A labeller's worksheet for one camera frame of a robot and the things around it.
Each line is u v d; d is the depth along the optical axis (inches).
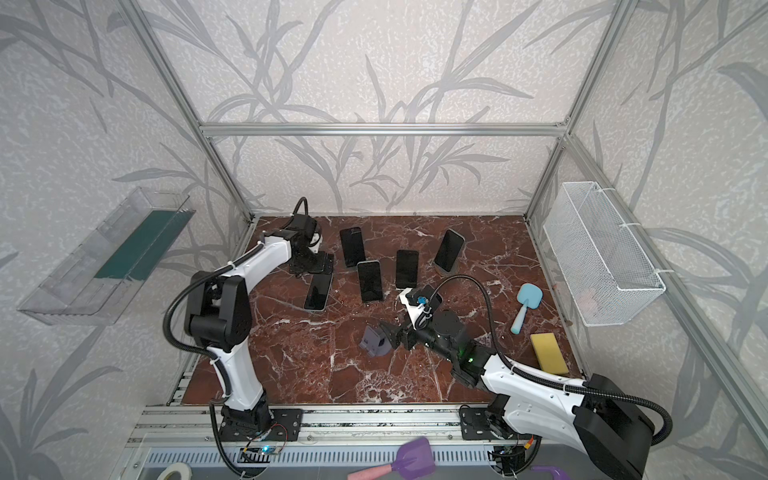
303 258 31.3
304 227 30.8
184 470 26.8
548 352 33.9
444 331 23.1
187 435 29.0
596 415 16.2
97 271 25.5
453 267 38.9
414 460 27.1
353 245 39.8
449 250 42.6
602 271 24.8
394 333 25.9
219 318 20.1
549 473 26.8
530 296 38.2
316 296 42.5
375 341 32.2
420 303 25.7
